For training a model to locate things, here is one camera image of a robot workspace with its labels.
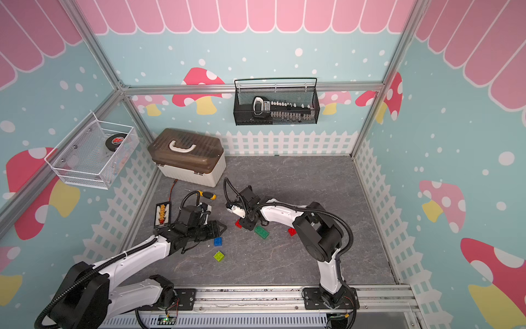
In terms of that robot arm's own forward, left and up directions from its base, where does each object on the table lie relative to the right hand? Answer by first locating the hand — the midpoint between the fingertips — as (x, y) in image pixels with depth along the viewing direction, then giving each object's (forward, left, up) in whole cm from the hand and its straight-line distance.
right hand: (245, 219), depth 93 cm
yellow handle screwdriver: (+13, +19, +2) cm, 23 cm away
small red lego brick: (-6, -21, -1) cm, 22 cm away
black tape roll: (+18, +49, +33) cm, 61 cm away
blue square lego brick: (-10, +11, 0) cm, 15 cm away
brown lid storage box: (+22, +25, +19) cm, 39 cm away
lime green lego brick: (-16, +10, -1) cm, 19 cm away
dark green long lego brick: (-6, -7, -1) cm, 9 cm away
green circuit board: (-37, +26, -3) cm, 45 cm away
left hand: (-7, +9, +3) cm, 12 cm away
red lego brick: (-2, +3, -1) cm, 4 cm away
